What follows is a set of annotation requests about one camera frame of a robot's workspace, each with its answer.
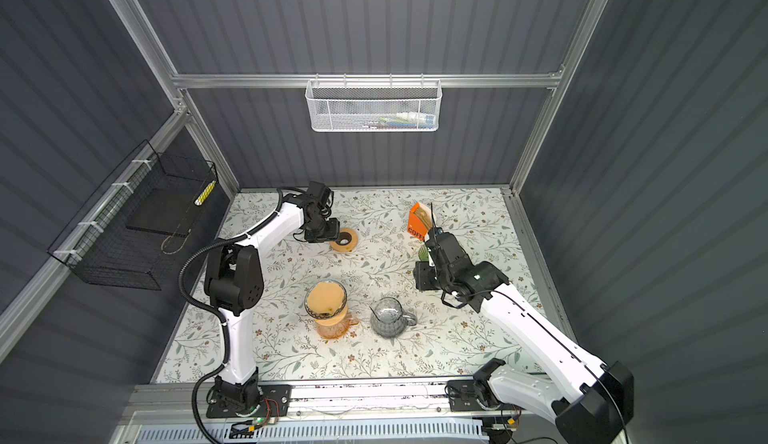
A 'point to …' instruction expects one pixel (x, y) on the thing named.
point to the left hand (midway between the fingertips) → (333, 237)
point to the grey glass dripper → (331, 319)
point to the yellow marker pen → (204, 193)
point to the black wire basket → (100, 248)
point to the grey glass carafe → (388, 318)
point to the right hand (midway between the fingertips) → (424, 274)
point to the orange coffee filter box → (419, 220)
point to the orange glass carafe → (336, 331)
